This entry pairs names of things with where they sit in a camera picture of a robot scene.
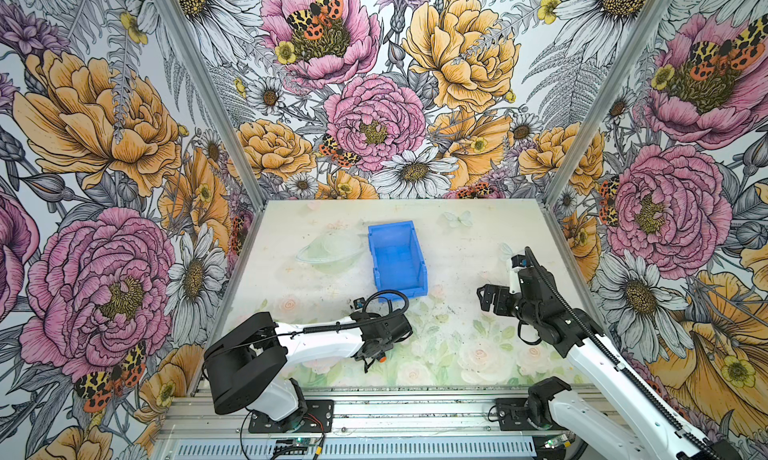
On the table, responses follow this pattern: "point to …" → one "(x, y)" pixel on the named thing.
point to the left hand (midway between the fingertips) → (373, 348)
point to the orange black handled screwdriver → (383, 359)
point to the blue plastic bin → (397, 258)
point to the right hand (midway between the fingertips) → (493, 302)
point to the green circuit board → (304, 441)
